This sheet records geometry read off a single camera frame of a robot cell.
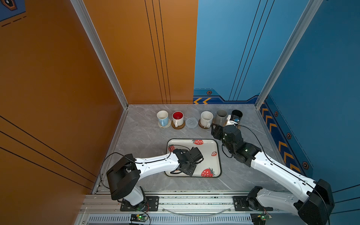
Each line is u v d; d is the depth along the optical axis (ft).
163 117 3.26
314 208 1.23
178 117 3.47
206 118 3.27
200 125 3.45
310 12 2.34
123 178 1.42
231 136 1.83
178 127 3.38
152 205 2.43
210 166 2.79
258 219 2.32
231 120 2.15
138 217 2.33
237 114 3.30
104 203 2.51
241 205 2.38
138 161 1.52
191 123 3.56
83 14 2.35
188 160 2.06
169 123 3.51
